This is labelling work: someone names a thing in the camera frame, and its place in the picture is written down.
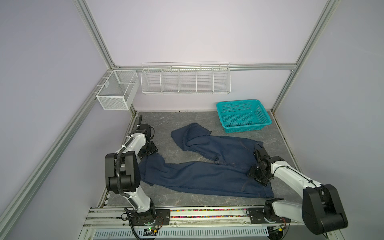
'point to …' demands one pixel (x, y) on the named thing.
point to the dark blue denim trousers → (228, 177)
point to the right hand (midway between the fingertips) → (254, 179)
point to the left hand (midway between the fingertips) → (151, 155)
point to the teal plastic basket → (243, 116)
